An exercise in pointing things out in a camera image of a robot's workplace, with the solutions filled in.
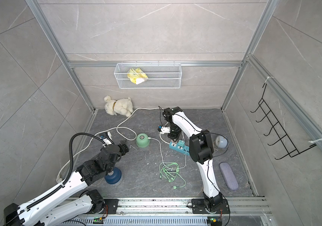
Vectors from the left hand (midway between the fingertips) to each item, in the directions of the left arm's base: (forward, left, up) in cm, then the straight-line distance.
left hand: (121, 140), depth 76 cm
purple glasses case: (-15, -61, -19) cm, 66 cm away
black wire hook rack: (-15, -77, +12) cm, 80 cm away
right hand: (+10, -33, -14) cm, 37 cm away
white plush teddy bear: (+39, +8, -12) cm, 41 cm away
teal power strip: (+5, -31, -19) cm, 37 cm away
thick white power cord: (+21, +11, -19) cm, 31 cm away
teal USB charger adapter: (+5, -35, -14) cm, 38 cm away
